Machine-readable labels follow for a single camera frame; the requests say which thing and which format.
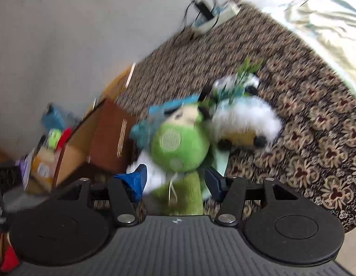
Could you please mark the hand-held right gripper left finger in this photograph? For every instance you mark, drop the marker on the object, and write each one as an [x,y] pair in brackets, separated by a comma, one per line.
[137,185]

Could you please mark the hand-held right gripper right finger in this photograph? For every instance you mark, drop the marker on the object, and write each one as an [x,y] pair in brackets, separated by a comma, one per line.
[214,184]

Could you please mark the brown cardboard box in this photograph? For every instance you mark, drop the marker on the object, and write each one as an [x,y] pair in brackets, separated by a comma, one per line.
[109,138]

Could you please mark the white panda plush toy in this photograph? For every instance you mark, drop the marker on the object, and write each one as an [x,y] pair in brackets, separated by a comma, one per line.
[247,115]

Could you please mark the white plastic bag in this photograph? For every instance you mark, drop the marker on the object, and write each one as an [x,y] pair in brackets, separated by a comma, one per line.
[149,175]

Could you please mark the pale green towel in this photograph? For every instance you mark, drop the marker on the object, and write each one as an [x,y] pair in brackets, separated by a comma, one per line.
[221,162]

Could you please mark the yellow paper bag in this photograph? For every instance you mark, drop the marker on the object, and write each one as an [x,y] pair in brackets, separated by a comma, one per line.
[43,169]

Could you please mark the green frog plush toy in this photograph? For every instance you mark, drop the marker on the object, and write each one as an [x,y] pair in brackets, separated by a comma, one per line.
[55,138]

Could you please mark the blue box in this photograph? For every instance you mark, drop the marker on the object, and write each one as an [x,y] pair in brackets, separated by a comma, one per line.
[53,118]

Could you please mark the yellow book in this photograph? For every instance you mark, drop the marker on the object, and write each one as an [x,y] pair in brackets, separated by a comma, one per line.
[117,86]

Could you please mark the green plastic plant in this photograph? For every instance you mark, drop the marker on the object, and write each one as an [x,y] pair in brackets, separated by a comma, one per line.
[247,69]

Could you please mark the black charger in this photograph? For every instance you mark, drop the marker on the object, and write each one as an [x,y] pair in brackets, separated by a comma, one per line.
[205,11]

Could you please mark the pale striped blanket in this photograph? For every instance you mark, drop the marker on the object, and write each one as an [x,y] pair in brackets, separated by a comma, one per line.
[324,28]

